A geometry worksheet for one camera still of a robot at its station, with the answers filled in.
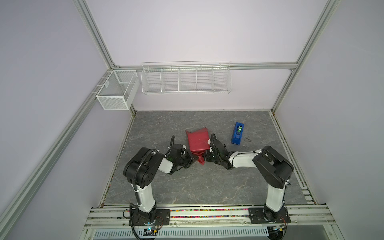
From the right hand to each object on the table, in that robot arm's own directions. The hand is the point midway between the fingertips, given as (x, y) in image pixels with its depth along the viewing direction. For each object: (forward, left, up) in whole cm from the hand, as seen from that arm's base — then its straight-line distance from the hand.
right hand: (202, 156), depth 95 cm
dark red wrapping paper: (+5, +2, +7) cm, 9 cm away
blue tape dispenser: (+15, -24, +3) cm, 29 cm away
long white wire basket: (+42, +10, +31) cm, 53 cm away
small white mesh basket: (+37, +57, +24) cm, 72 cm away
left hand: (-2, +1, +1) cm, 3 cm away
